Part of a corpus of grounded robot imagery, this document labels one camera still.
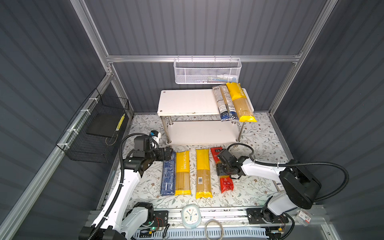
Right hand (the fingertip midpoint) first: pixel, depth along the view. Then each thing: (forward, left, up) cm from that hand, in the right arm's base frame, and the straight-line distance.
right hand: (222, 170), depth 90 cm
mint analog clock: (-24, +18, +4) cm, 31 cm away
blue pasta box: (-9, +31, +4) cm, 33 cm away
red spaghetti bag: (-9, -1, +3) cm, 10 cm away
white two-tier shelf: (+45, +19, +1) cm, 49 cm away
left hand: (+4, +32, +19) cm, 38 cm away
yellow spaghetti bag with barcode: (-11, +12, +3) cm, 16 cm away
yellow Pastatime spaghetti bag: (-6, +23, +3) cm, 24 cm away
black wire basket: (+5, +66, +30) cm, 73 cm away
